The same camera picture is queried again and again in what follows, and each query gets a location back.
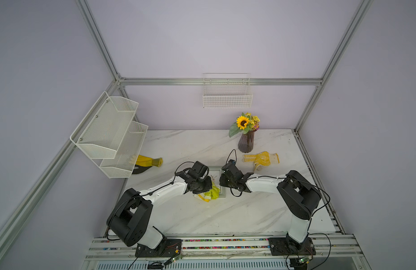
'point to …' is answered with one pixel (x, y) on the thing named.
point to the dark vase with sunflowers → (247, 124)
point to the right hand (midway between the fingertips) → (221, 182)
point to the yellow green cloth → (212, 194)
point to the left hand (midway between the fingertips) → (210, 188)
